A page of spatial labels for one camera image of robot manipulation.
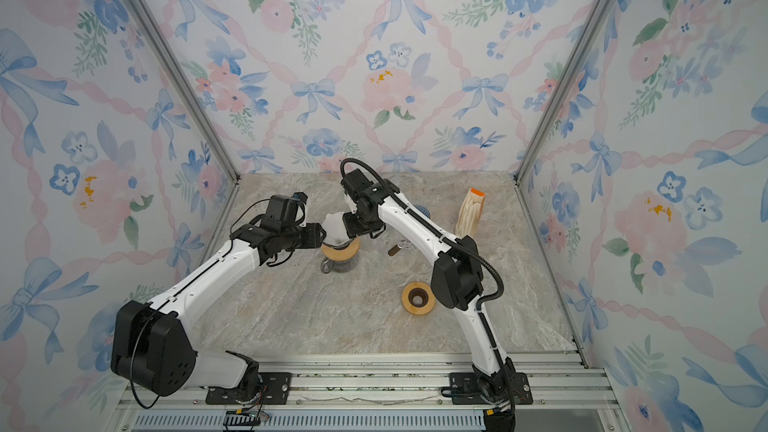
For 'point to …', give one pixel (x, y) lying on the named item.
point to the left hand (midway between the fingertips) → (319, 230)
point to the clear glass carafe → (329, 265)
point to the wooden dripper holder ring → (347, 253)
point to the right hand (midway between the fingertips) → (353, 228)
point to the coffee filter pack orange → (470, 213)
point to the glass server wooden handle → (394, 250)
